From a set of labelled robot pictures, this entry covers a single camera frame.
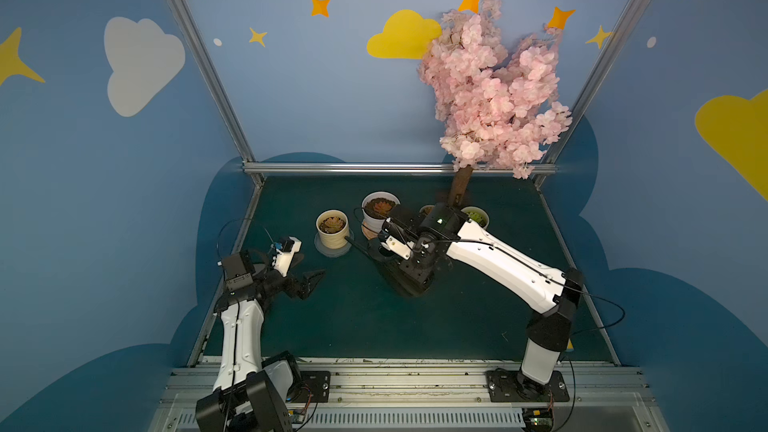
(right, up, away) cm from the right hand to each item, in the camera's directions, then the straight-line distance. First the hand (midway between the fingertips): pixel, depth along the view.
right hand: (419, 264), depth 75 cm
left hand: (-30, -1, +7) cm, 30 cm away
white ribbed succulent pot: (-12, +14, +27) cm, 32 cm away
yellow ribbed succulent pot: (-26, +8, +22) cm, 35 cm away
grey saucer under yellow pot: (-27, -1, +24) cm, 36 cm away
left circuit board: (-30, -36, -3) cm, 47 cm away
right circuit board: (+30, -38, -3) cm, 48 cm away
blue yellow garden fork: (+42, -24, +5) cm, 48 cm away
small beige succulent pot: (+6, +14, +30) cm, 33 cm away
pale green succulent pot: (+23, +12, +26) cm, 37 cm away
